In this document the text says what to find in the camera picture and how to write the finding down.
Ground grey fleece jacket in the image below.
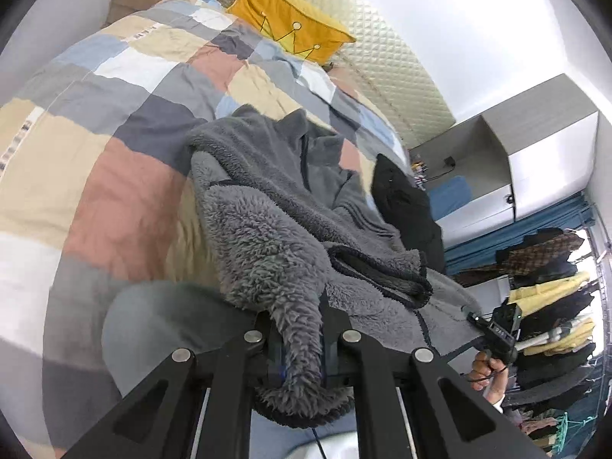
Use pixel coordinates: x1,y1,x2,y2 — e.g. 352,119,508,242
188,105,477,428

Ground hanging clothes on rack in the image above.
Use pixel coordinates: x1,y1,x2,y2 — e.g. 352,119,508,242
453,228,599,456

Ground person's right hand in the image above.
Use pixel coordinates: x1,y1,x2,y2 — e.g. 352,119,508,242
467,351,508,410

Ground blue curtain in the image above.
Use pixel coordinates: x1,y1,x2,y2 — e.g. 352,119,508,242
445,192,594,276

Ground blue folded cloth on shelf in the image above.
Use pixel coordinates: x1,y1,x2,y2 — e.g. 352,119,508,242
426,175,473,221

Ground black garment on bed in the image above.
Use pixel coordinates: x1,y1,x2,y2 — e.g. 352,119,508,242
371,153,446,273

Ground patchwork checked bed quilt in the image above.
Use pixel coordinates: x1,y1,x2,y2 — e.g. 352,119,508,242
1,0,405,458

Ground cream quilted headboard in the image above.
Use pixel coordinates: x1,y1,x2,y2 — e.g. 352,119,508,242
220,0,456,147

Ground yellow crown cushion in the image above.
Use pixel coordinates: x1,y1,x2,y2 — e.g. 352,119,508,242
228,0,357,65

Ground grey white wall cabinet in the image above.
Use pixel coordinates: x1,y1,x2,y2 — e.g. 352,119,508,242
410,75,599,249

